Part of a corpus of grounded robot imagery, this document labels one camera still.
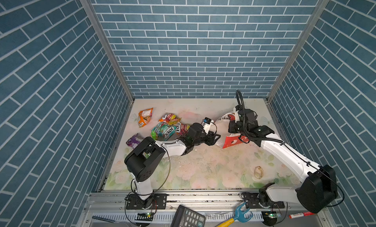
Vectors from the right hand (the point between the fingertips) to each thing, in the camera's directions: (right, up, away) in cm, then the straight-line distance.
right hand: (228, 121), depth 83 cm
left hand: (-6, -8, +2) cm, 10 cm away
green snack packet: (-41, -8, +13) cm, 43 cm away
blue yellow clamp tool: (+2, -44, -15) cm, 46 cm away
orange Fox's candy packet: (-37, +1, +21) cm, 43 cm away
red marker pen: (+31, -44, -14) cm, 55 cm away
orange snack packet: (-55, +2, +20) cm, 58 cm away
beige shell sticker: (+18, -30, +1) cm, 35 cm away
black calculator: (-24, -44, -15) cm, 52 cm away
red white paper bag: (-1, -10, -1) cm, 10 cm away
